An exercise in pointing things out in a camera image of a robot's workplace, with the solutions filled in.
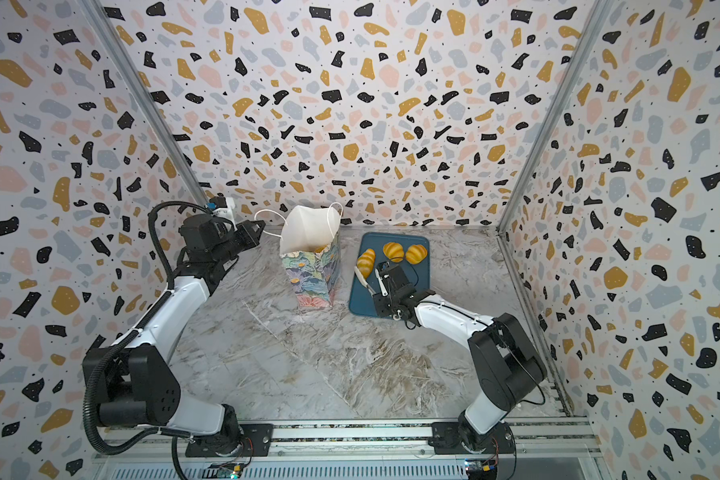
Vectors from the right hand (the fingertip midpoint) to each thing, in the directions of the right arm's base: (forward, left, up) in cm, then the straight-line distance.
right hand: (377, 293), depth 91 cm
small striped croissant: (+19, +5, -8) cm, 21 cm away
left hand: (+9, +31, +22) cm, 39 cm away
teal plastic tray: (+3, +6, -9) cm, 11 cm away
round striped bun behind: (+22, -5, -7) cm, 24 cm away
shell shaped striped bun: (+21, -14, -7) cm, 26 cm away
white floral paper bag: (+19, +24, -1) cm, 30 cm away
